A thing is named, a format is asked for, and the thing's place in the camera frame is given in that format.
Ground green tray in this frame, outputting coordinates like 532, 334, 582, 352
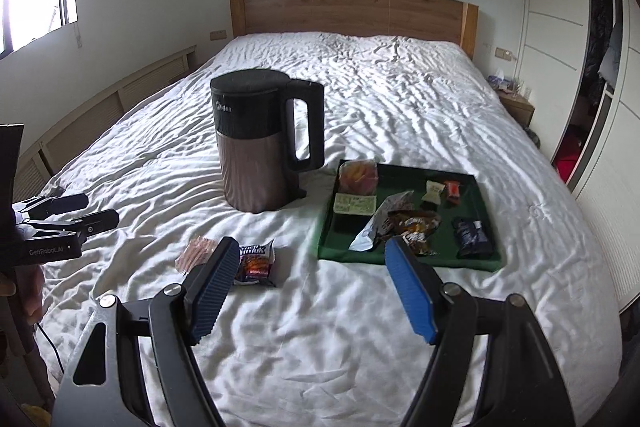
317, 160, 503, 272

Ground dark blue snack packet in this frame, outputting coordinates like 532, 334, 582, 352
451, 217, 495, 259

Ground brown chocolate snack bag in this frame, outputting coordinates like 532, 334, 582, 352
382, 209, 442, 257

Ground red small candy packet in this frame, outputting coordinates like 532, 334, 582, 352
445, 180, 461, 205

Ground white bed duvet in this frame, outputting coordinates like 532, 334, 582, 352
37, 34, 623, 426

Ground grey white snack bar pack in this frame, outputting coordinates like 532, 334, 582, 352
349, 191, 414, 251

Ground white blue wafer packet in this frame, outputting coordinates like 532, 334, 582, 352
233, 241, 276, 287

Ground copper black electric kettle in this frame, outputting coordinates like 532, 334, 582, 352
210, 68, 324, 213

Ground pink striped snack packet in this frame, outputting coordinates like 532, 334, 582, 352
175, 236, 218, 274

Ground person's left hand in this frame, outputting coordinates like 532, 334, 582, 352
1, 265, 44, 325

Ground white wardrobe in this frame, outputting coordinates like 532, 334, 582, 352
516, 0, 639, 311

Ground wooden nightstand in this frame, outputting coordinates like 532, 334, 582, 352
497, 91, 535, 127

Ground wooden headboard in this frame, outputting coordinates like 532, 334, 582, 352
229, 0, 480, 56

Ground beige small candy packet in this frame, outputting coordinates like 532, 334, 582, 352
421, 180, 446, 206

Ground clear bag dried fruit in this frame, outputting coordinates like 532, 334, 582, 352
333, 159, 378, 217

